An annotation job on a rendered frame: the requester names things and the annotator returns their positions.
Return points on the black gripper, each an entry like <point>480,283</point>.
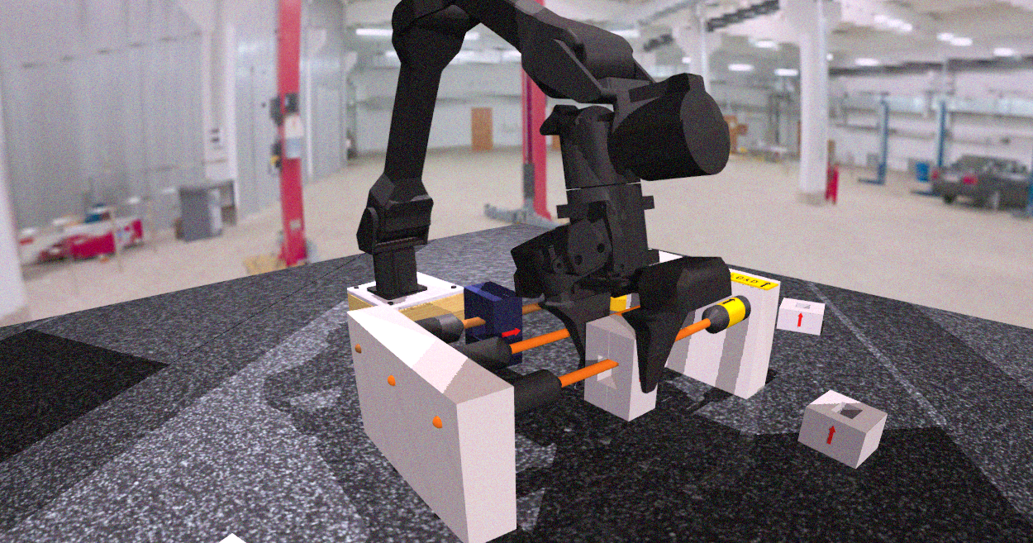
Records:
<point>668,291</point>

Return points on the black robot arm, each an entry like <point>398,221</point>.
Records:
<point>665,130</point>

